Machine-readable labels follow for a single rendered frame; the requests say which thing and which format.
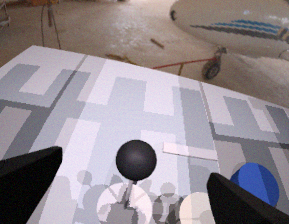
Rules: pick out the blue short cylinder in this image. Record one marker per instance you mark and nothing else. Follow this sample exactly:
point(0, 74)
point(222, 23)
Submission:
point(258, 181)

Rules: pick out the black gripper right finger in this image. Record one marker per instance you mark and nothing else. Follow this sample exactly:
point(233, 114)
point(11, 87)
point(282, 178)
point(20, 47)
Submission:
point(232, 204)

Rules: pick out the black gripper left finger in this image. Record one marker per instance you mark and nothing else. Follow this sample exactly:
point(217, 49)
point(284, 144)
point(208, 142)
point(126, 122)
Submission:
point(24, 180)

